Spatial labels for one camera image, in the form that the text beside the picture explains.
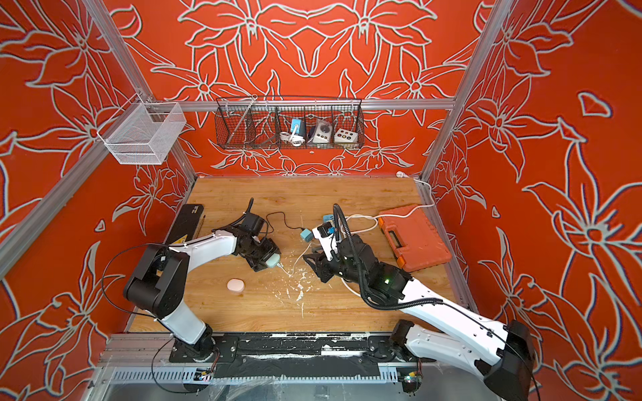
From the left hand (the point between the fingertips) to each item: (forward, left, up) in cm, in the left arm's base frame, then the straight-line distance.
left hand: (278, 255), depth 91 cm
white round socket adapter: (+35, -15, +31) cm, 49 cm away
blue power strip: (+18, -18, +2) cm, 25 cm away
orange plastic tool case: (+9, -51, +2) cm, 52 cm away
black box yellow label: (+12, +41, -1) cm, 43 cm away
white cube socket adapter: (+38, -22, +28) cm, 52 cm away
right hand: (-11, -12, +21) cm, 27 cm away
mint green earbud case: (-3, +1, +1) cm, 3 cm away
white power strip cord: (+48, -53, -1) cm, 72 cm away
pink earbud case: (-12, +13, -1) cm, 18 cm away
